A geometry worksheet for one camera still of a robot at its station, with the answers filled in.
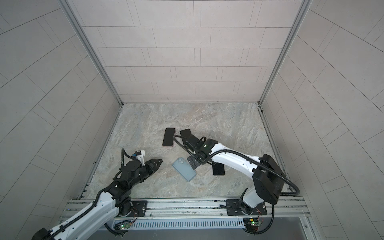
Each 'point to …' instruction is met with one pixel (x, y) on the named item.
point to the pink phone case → (168, 139)
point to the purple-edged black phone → (168, 139)
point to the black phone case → (190, 139)
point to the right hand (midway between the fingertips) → (198, 160)
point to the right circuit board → (251, 223)
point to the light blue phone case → (184, 169)
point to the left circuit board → (125, 226)
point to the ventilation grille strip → (180, 223)
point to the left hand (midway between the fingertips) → (165, 160)
